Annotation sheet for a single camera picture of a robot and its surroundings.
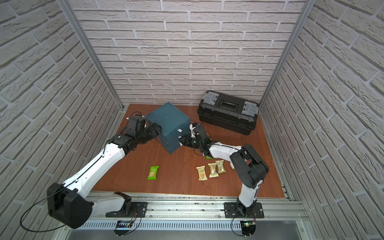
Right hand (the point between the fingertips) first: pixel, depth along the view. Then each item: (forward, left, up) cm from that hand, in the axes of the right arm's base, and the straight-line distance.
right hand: (183, 139), depth 90 cm
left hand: (+1, +12, +12) cm, 17 cm away
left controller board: (-41, +31, -12) cm, 53 cm away
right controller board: (-45, -31, -12) cm, 56 cm away
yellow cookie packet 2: (-19, -17, -9) cm, 27 cm away
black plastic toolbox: (+15, -30, +6) cm, 34 cm away
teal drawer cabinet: (+2, +4, +13) cm, 14 cm away
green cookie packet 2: (-9, -15, -9) cm, 19 cm away
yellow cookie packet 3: (-14, -22, -8) cm, 27 cm away
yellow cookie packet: (-19, -11, -9) cm, 24 cm away
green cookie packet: (-17, +19, -9) cm, 27 cm away
